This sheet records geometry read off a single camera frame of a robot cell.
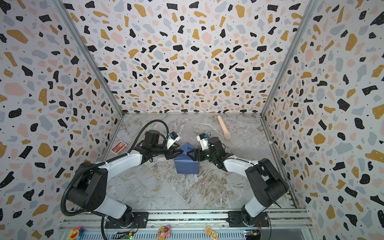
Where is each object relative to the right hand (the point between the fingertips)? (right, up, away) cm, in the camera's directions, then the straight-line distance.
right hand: (189, 151), depth 86 cm
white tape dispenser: (+12, +10, +20) cm, 25 cm away
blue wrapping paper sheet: (-3, -6, -2) cm, 7 cm away
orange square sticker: (+11, -35, -15) cm, 40 cm away
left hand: (-5, +3, 0) cm, 6 cm away
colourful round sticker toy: (-50, -35, -17) cm, 63 cm away
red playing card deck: (-48, +1, +14) cm, 50 cm away
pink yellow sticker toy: (-11, -35, -17) cm, 40 cm away
